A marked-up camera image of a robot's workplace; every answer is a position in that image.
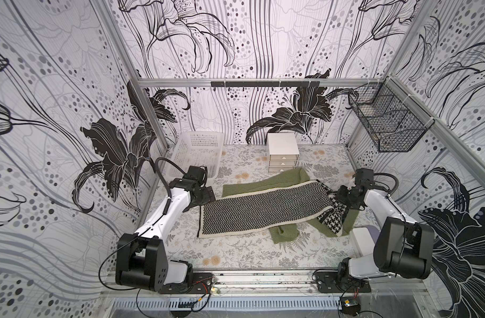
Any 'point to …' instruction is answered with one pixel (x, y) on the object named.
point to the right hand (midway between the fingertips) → (342, 194)
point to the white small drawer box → (283, 152)
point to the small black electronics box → (350, 305)
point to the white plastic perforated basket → (189, 149)
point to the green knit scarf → (287, 233)
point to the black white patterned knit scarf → (263, 207)
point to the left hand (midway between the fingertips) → (204, 203)
